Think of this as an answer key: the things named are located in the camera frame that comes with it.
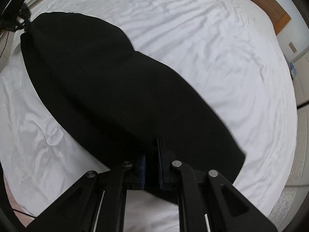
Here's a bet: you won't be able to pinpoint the black pants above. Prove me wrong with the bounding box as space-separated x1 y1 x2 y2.
20 11 246 205

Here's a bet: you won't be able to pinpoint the blue item on nightstand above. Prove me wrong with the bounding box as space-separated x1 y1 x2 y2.
289 62 297 79

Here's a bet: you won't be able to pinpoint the white bed sheet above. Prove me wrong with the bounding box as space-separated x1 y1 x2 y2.
0 0 298 232

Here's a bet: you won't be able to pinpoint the wooden headboard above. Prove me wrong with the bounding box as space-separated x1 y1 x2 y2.
251 0 291 35

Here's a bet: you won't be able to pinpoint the black cable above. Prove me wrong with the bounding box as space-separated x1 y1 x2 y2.
0 205 37 219

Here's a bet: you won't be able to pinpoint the beige wall switch plate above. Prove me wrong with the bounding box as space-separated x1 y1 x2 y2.
289 42 297 53

